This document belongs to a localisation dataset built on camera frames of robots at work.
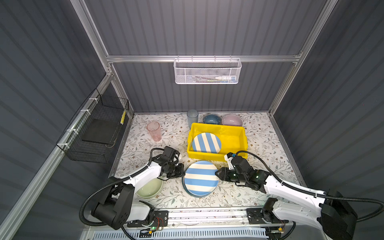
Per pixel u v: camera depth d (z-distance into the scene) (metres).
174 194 0.81
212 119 1.12
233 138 1.04
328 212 0.41
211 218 0.75
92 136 0.71
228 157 0.76
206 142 1.02
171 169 0.73
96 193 0.39
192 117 1.05
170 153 0.71
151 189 0.82
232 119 1.13
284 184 0.52
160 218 0.73
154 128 0.95
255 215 0.73
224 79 0.89
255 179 0.60
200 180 0.84
